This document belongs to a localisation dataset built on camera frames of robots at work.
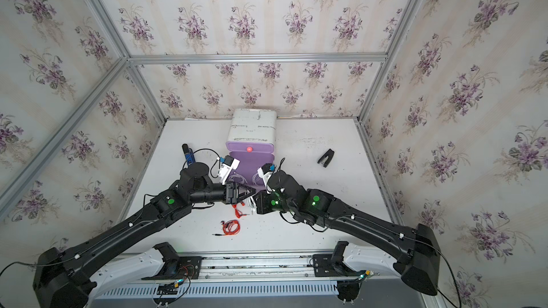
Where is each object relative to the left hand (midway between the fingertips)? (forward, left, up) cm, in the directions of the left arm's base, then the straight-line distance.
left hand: (254, 195), depth 66 cm
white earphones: (+15, +1, -16) cm, 22 cm away
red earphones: (+3, +8, -23) cm, 25 cm away
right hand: (-1, +1, -4) cm, 4 cm away
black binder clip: (+31, -34, -21) cm, 51 cm away
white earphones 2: (-3, 0, -2) cm, 3 cm away
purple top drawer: (+23, +7, -4) cm, 24 cm away
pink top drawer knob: (+22, +3, -4) cm, 22 cm away
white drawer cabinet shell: (+32, +4, -1) cm, 33 cm away
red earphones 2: (-3, +11, -23) cm, 26 cm away
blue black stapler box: (+31, +35, -20) cm, 51 cm away
